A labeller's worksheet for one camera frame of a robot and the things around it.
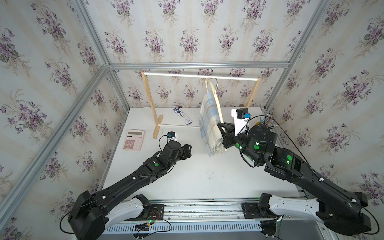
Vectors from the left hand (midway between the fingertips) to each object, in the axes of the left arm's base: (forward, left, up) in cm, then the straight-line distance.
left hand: (190, 150), depth 79 cm
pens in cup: (+22, -50, -2) cm, 54 cm away
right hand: (-2, -12, +26) cm, 29 cm away
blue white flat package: (+35, +4, -14) cm, 38 cm away
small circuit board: (-32, +23, -18) cm, 43 cm away
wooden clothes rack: (+33, +24, -14) cm, 43 cm away
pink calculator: (+15, +38, -14) cm, 43 cm away
